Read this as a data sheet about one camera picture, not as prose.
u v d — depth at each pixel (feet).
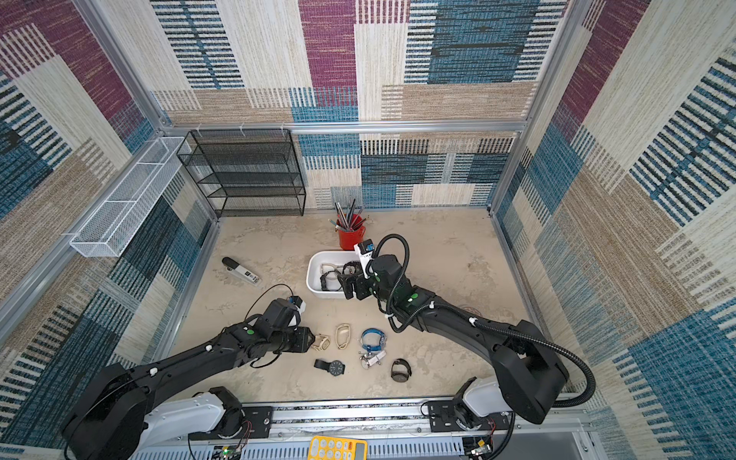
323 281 3.10
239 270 3.26
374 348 2.78
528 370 1.37
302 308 2.64
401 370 2.67
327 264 3.35
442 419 2.40
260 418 2.46
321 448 2.28
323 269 3.34
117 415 1.33
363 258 2.38
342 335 2.88
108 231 2.32
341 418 2.49
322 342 2.76
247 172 3.64
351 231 3.45
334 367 2.67
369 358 2.68
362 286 2.35
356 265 3.23
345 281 2.34
